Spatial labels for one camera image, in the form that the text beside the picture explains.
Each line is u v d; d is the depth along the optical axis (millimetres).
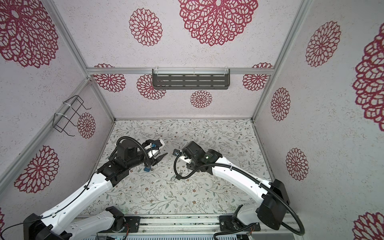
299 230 366
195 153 573
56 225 390
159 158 661
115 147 547
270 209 384
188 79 953
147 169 917
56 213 407
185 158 669
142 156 623
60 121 718
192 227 732
